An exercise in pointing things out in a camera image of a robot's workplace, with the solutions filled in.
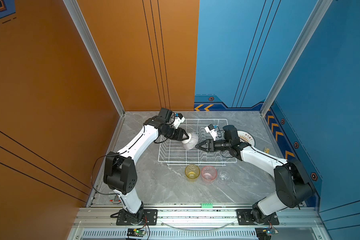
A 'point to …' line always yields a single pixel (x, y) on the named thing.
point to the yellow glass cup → (192, 172)
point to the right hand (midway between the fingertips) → (197, 147)
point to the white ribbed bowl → (191, 142)
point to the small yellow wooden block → (266, 150)
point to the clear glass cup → (224, 175)
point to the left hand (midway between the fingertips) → (185, 135)
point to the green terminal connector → (207, 205)
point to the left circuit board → (136, 232)
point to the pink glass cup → (208, 174)
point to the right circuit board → (263, 233)
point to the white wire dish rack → (173, 152)
